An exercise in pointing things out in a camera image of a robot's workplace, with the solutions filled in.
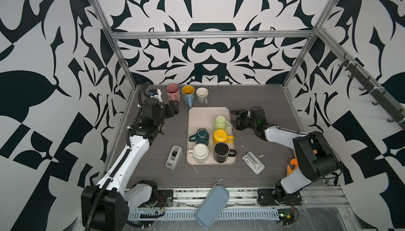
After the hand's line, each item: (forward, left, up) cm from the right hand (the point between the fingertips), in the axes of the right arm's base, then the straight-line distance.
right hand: (229, 111), depth 90 cm
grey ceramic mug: (+20, +15, -5) cm, 26 cm away
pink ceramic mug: (+18, +34, -2) cm, 39 cm away
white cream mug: (-21, +16, -5) cm, 27 cm away
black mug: (-21, +5, -6) cm, 22 cm away
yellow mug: (-13, +5, -4) cm, 14 cm away
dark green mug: (-14, +15, -2) cm, 21 cm away
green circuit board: (-48, -22, -14) cm, 54 cm away
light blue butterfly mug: (+15, +24, -2) cm, 28 cm away
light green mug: (-5, +5, -3) cm, 8 cm away
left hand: (-2, +30, +13) cm, 33 cm away
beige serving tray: (+5, +15, -13) cm, 20 cm away
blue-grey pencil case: (-45, +11, -9) cm, 47 cm away
